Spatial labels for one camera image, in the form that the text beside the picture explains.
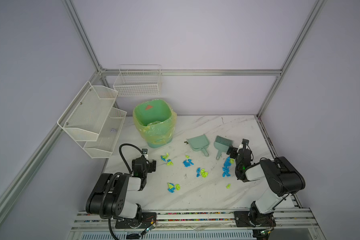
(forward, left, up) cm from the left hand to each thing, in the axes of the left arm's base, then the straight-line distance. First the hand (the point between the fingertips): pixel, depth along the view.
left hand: (144, 161), depth 94 cm
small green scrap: (-16, -51, +1) cm, 54 cm away
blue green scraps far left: (+2, -13, +1) cm, 13 cm away
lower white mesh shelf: (-5, +15, +23) cm, 28 cm away
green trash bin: (+12, -9, +26) cm, 30 cm away
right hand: (+8, -60, +7) cm, 61 cm away
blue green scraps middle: (-8, -36, +1) cm, 37 cm away
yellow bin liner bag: (+12, -10, +26) cm, 30 cm away
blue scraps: (-2, -28, 0) cm, 28 cm away
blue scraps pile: (-5, -52, +1) cm, 52 cm away
